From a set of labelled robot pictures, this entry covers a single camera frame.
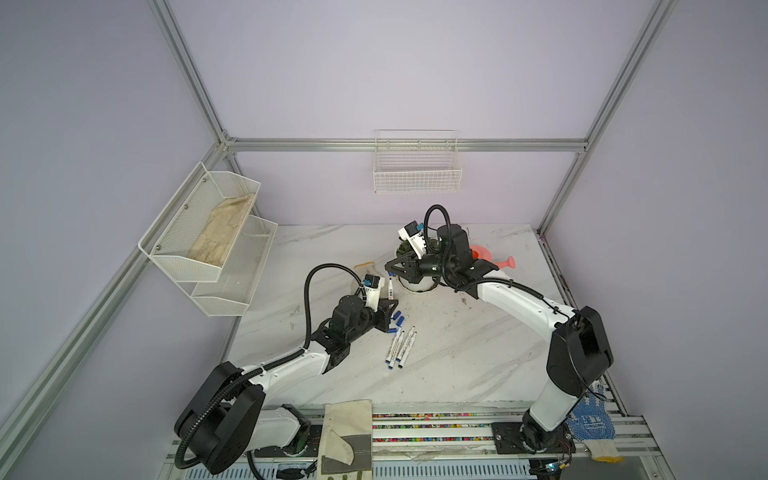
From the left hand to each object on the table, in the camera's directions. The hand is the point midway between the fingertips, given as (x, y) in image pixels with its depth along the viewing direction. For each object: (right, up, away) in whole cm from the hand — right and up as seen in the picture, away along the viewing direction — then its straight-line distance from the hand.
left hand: (394, 302), depth 82 cm
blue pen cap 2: (+2, -8, +13) cm, 15 cm away
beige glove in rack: (-48, +20, -2) cm, 52 cm away
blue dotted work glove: (+52, -31, -6) cm, 60 cm away
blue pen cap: (+1, -6, +13) cm, 15 cm away
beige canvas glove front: (-12, -33, -11) cm, 37 cm away
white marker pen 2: (0, -16, +6) cm, 17 cm away
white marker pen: (-1, +4, -3) cm, 5 cm away
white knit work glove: (-11, +8, +25) cm, 28 cm away
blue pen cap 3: (0, -11, +10) cm, 15 cm away
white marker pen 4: (+4, -15, +6) cm, 17 cm away
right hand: (-2, +10, -5) cm, 12 cm away
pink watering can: (+30, +14, +16) cm, 36 cm away
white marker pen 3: (+3, -14, +6) cm, 15 cm away
